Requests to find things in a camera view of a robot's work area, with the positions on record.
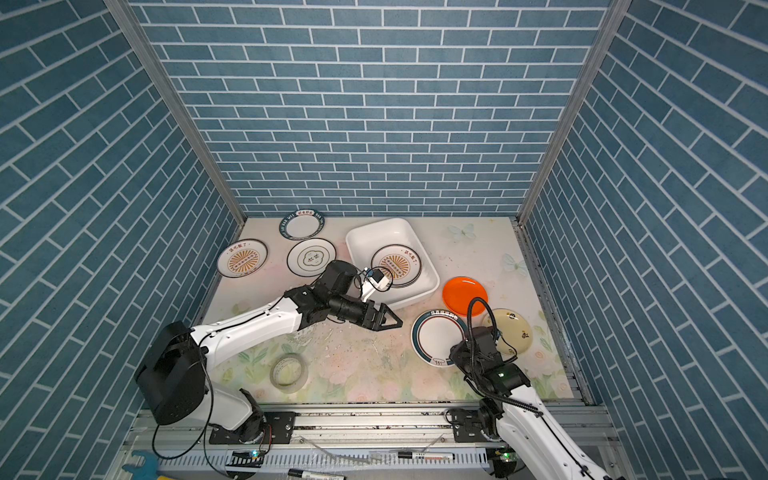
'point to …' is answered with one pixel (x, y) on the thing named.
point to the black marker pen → (310, 475)
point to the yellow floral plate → (513, 326)
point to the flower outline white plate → (309, 257)
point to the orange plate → (458, 292)
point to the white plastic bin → (364, 240)
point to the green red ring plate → (434, 333)
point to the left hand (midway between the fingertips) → (392, 324)
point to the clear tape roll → (289, 373)
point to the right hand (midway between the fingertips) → (450, 348)
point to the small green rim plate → (301, 224)
